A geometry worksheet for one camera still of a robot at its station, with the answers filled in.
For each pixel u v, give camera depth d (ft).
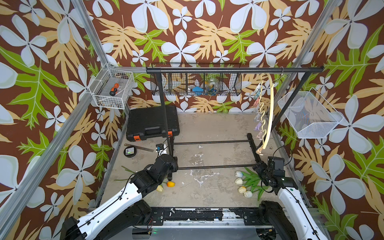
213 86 3.22
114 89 2.63
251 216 2.43
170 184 2.74
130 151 3.14
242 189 2.65
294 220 1.55
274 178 1.94
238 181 2.78
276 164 2.06
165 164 1.80
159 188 2.67
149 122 3.54
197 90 3.14
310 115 2.68
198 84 3.33
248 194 2.58
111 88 2.64
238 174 2.84
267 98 3.73
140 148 3.26
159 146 2.21
